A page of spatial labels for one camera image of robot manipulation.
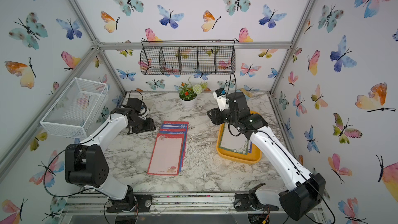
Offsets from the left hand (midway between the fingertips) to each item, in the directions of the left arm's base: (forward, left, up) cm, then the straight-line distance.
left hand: (153, 127), depth 89 cm
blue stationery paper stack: (-10, -55, -10) cm, 57 cm away
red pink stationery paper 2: (+5, -11, -11) cm, 17 cm away
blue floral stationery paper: (+7, -11, -10) cm, 17 cm away
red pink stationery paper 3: (+10, -17, -11) cm, 23 cm away
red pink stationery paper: (-13, -7, -11) cm, 18 cm away
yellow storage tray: (-16, -55, -8) cm, 58 cm away
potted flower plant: (+23, -19, +3) cm, 30 cm away
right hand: (-3, -33, +19) cm, 38 cm away
